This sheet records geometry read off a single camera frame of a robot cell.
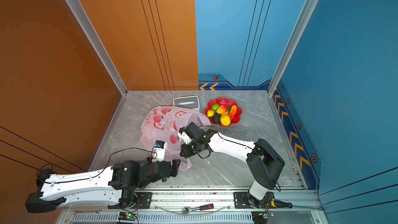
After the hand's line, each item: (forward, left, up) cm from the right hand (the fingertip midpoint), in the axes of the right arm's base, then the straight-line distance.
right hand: (180, 155), depth 79 cm
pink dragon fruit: (+39, -26, -3) cm, 46 cm away
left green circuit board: (-25, +24, -10) cm, 36 cm away
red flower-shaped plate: (+26, -33, -5) cm, 42 cm away
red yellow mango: (+31, -24, -1) cm, 39 cm away
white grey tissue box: (+40, -3, -4) cm, 41 cm away
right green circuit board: (-25, -39, -11) cm, 47 cm away
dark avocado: (+26, -20, -4) cm, 33 cm away
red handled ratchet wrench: (-23, -4, -7) cm, 24 cm away
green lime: (+34, -20, -2) cm, 39 cm away
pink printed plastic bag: (+18, +11, +2) cm, 22 cm away
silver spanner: (-23, +47, -8) cm, 53 cm away
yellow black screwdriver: (-21, -48, -7) cm, 52 cm away
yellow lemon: (+22, -25, -1) cm, 34 cm away
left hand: (-6, +1, +6) cm, 8 cm away
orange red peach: (+31, -31, -4) cm, 44 cm away
